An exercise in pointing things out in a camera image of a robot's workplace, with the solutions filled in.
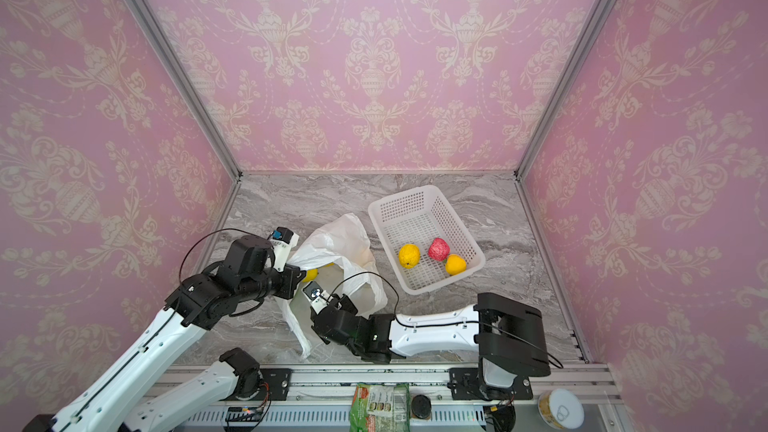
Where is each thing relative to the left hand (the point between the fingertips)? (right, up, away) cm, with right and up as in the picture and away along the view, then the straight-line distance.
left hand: (307, 276), depth 72 cm
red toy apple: (+35, +3, +20) cm, 41 cm away
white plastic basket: (+29, +12, +34) cm, 47 cm away
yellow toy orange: (+26, +2, +18) cm, 32 cm away
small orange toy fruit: (+40, -1, +18) cm, 44 cm away
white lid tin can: (+58, -28, -6) cm, 65 cm away
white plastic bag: (+8, +6, -2) cm, 10 cm away
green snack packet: (+18, -31, -2) cm, 36 cm away
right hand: (+2, -8, +3) cm, 9 cm away
